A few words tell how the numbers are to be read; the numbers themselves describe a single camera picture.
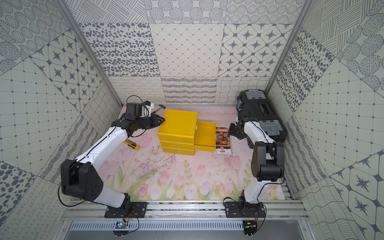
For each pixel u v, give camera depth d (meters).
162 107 1.18
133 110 0.65
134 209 0.73
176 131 0.78
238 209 0.73
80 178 0.42
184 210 0.75
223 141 0.98
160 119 0.82
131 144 0.94
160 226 0.70
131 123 0.62
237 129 0.81
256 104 0.99
